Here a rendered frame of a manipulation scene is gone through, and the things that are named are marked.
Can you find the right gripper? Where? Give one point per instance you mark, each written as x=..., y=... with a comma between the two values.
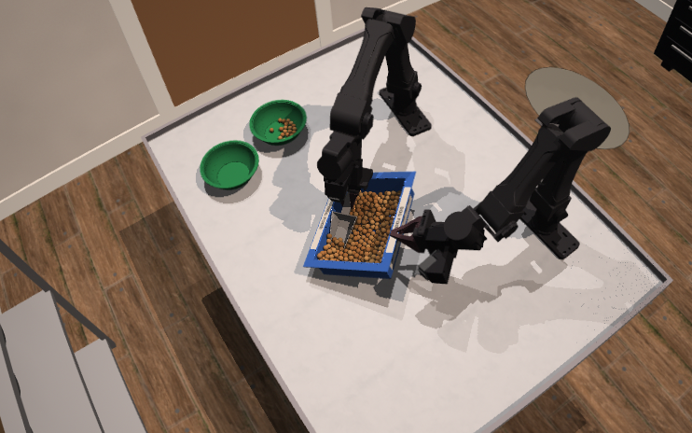
x=354, y=190

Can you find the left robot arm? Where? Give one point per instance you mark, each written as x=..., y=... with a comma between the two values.
x=506, y=204

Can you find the blue dog food box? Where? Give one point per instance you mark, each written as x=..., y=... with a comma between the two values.
x=380, y=182

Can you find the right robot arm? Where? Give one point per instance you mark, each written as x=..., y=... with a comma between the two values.
x=355, y=97

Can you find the dark grey table edge lip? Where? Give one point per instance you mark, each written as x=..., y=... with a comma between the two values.
x=657, y=270

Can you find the grey scoop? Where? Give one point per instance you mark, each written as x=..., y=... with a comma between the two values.
x=342, y=223

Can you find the green bowl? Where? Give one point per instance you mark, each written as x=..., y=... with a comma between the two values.
x=266, y=117
x=228, y=163

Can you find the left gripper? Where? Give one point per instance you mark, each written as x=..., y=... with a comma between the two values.
x=419, y=228

